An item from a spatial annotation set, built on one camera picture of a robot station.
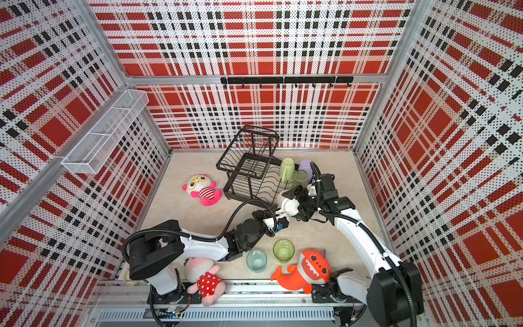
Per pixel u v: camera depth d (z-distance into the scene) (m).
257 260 0.81
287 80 0.89
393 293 0.39
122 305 0.73
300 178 0.91
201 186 0.97
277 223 0.67
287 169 0.98
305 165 0.96
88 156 0.69
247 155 1.11
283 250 0.83
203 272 0.73
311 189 0.76
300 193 0.71
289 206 0.75
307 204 0.70
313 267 0.72
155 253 0.45
